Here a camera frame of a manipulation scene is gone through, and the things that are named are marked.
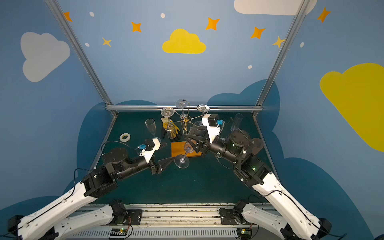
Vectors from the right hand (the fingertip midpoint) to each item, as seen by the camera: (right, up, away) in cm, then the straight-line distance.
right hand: (191, 130), depth 54 cm
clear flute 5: (-12, +9, +21) cm, 26 cm away
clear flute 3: (+6, +12, +25) cm, 29 cm away
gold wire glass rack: (-3, +10, +24) cm, 26 cm away
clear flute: (-25, +3, +34) cm, 42 cm away
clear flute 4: (-6, +14, +26) cm, 30 cm away
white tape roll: (-47, -8, +50) cm, 69 cm away
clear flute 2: (-5, -14, +11) cm, 18 cm away
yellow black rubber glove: (-22, +6, +60) cm, 64 cm away
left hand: (-9, -7, +5) cm, 13 cm away
